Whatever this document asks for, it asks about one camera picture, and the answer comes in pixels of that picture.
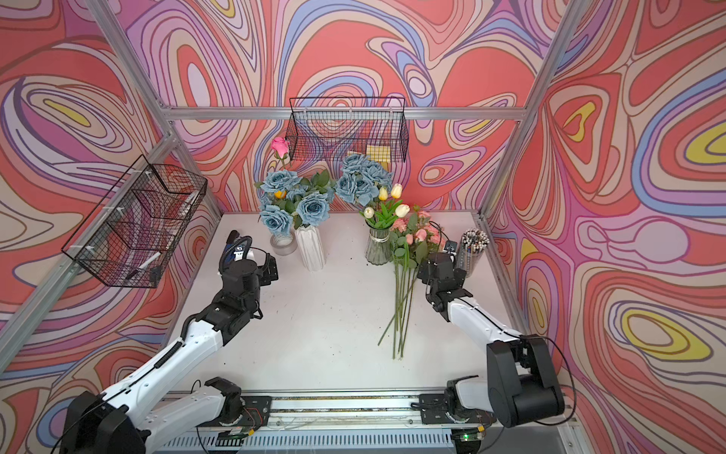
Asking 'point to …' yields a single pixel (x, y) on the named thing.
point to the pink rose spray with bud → (397, 253)
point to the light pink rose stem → (400, 291)
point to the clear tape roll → (284, 245)
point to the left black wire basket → (130, 236)
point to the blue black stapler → (233, 238)
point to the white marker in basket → (141, 267)
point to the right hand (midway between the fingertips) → (441, 272)
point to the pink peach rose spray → (397, 270)
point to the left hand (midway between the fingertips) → (256, 257)
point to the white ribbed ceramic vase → (311, 247)
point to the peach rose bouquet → (386, 210)
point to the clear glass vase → (378, 248)
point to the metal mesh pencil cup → (473, 244)
